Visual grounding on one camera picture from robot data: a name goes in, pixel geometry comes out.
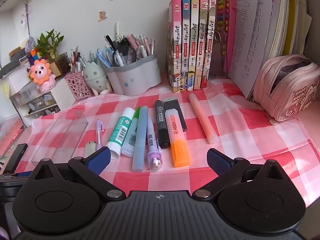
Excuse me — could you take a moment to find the black case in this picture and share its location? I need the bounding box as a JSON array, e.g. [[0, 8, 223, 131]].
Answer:
[[163, 97, 188, 132]]

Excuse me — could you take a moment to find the white spine comic book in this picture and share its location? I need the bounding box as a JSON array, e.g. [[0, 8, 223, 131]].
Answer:
[[206, 0, 217, 88]]

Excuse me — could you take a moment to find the black marker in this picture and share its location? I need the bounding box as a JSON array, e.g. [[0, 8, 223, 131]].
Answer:
[[154, 100, 171, 149]]

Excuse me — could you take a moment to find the pale blue pen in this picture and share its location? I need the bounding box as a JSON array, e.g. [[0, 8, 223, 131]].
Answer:
[[132, 106, 149, 173]]

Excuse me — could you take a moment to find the red and white checked tablecloth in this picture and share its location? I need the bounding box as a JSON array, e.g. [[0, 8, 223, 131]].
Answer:
[[14, 79, 320, 209]]

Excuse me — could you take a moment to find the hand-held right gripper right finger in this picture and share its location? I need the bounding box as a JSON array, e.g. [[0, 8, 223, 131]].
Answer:
[[192, 148, 284, 204]]

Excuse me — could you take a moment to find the green egg-shaped pen holder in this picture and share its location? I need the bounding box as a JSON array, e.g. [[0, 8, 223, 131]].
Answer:
[[83, 61, 112, 96]]

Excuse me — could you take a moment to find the green and white highlighter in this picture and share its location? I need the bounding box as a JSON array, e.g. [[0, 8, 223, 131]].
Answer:
[[121, 107, 142, 158]]

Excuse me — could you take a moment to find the white drawer organizer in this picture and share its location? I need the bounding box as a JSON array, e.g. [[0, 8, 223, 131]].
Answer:
[[10, 79, 76, 117]]

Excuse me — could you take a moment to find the pink spine comic book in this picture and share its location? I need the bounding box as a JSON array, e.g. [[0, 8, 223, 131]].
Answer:
[[168, 0, 185, 93]]

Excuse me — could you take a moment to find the stack of printed papers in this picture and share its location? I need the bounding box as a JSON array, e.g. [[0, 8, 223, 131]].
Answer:
[[227, 0, 313, 101]]

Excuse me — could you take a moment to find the pink pencil pouch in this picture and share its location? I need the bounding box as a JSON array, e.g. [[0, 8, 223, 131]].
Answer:
[[253, 54, 320, 122]]

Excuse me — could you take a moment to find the bunch of grey-blue pens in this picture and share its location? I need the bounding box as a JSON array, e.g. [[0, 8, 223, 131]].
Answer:
[[88, 50, 101, 65]]

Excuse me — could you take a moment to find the purple hanging sachet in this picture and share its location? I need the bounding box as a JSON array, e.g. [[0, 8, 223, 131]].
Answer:
[[22, 2, 37, 53]]

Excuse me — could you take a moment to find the bunch of red and black pens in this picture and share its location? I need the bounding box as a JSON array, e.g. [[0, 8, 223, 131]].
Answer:
[[70, 46, 87, 73]]

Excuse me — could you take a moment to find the pink and orange lion toy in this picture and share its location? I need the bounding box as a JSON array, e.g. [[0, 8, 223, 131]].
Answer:
[[28, 58, 56, 93]]

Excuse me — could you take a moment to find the white eraser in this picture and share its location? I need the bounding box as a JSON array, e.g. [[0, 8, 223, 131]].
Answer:
[[84, 141, 98, 157]]

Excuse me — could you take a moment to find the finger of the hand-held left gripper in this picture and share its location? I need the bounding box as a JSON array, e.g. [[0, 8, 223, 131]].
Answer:
[[9, 171, 33, 178]]

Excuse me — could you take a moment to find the clear plastic organizer box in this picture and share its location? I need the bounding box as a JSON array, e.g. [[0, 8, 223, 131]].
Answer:
[[31, 107, 89, 165]]

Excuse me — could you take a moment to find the pink abacus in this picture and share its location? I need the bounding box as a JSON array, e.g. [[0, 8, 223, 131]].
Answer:
[[216, 0, 237, 76]]

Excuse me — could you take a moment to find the orange highlighter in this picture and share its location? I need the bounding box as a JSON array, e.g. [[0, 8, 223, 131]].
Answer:
[[165, 108, 191, 168]]

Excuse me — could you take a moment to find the clear plastic storage box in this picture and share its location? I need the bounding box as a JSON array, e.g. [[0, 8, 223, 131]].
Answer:
[[10, 81, 54, 106]]

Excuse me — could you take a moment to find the green and white glue stick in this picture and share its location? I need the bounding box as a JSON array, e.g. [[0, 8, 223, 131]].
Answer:
[[106, 107, 136, 159]]

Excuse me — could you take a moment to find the green bamboo plant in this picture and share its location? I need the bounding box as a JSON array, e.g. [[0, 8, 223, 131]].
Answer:
[[37, 28, 64, 58]]

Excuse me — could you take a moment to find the metal bookend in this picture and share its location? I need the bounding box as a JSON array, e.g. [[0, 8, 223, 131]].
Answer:
[[212, 28, 228, 78]]

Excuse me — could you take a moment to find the black box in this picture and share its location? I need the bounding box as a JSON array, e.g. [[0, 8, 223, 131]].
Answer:
[[0, 53, 29, 78]]

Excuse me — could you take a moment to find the small purple mechanical pencil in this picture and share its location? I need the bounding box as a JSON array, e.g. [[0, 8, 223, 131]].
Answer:
[[96, 119, 103, 151]]

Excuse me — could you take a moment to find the purple character pen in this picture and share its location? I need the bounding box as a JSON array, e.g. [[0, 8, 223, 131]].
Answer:
[[146, 115, 164, 173]]

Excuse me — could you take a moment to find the white flower-shaped pen holder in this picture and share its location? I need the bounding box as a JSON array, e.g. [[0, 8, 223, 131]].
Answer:
[[105, 52, 162, 97]]

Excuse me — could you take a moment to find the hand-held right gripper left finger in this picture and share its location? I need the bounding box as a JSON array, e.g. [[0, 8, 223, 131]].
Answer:
[[34, 146, 127, 202]]

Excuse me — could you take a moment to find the small cardboard box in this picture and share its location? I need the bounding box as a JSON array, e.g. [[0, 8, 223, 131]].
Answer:
[[9, 46, 27, 57]]

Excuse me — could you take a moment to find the bunch of pastel pens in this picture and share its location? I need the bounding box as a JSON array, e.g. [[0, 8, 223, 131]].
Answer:
[[96, 22, 156, 68]]

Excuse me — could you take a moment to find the pale peach pen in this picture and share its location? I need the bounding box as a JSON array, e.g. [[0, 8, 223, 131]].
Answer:
[[188, 93, 219, 144]]

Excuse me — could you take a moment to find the black phone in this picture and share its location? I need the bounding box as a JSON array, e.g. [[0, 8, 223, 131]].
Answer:
[[4, 143, 29, 174]]

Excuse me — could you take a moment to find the white box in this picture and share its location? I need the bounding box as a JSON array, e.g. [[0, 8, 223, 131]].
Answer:
[[7, 72, 33, 91]]

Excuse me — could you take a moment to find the pink flat box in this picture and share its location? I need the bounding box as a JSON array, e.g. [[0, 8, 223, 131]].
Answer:
[[0, 118, 26, 156]]

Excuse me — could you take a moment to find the pink perforated pen holder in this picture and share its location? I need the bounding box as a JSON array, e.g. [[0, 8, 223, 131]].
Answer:
[[65, 70, 94, 101]]

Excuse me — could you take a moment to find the magnifying glass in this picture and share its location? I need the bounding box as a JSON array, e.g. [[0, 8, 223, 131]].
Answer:
[[112, 43, 138, 67]]

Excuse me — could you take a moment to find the clear vase with dark pebbles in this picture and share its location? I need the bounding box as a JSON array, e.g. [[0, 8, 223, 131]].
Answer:
[[53, 52, 72, 76]]

